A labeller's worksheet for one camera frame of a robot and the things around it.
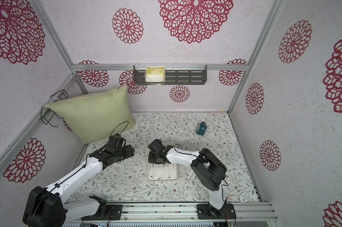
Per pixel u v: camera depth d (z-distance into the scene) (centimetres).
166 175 85
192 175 87
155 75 90
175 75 93
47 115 73
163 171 87
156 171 87
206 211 73
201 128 102
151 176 83
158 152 70
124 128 106
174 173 87
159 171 88
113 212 74
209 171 48
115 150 64
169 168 88
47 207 40
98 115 81
